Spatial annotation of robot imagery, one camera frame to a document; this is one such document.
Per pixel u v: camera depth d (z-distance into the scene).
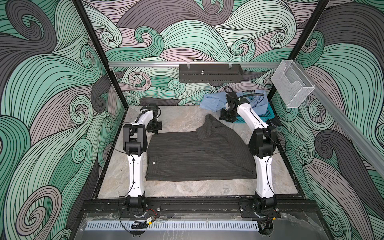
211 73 0.95
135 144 0.62
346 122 0.59
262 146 0.60
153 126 0.88
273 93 1.11
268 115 1.07
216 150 0.95
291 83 0.80
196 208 0.75
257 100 1.13
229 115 0.86
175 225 0.70
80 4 0.71
